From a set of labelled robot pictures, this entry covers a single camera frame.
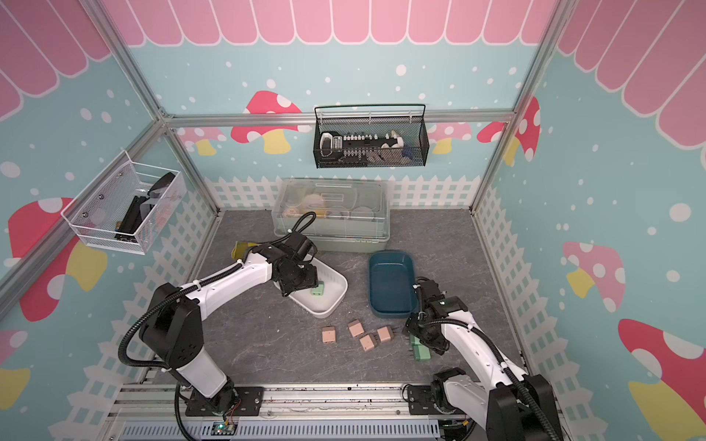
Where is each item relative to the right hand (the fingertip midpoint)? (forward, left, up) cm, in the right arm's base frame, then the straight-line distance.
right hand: (416, 336), depth 83 cm
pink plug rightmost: (+1, +9, -1) cm, 9 cm away
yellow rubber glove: (+33, +62, +2) cm, 70 cm away
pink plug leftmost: (+1, +27, 0) cm, 27 cm away
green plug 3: (-4, -1, -1) cm, 5 cm away
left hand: (+14, +33, +6) cm, 36 cm away
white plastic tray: (+11, +28, -1) cm, 30 cm away
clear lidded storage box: (+38, +24, +14) cm, 47 cm away
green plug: (+16, +31, 0) cm, 35 cm away
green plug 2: (-1, 0, -1) cm, 1 cm away
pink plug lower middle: (-1, +15, -1) cm, 15 cm away
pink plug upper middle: (+3, +18, -1) cm, 18 cm away
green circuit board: (-22, +53, -2) cm, 58 cm away
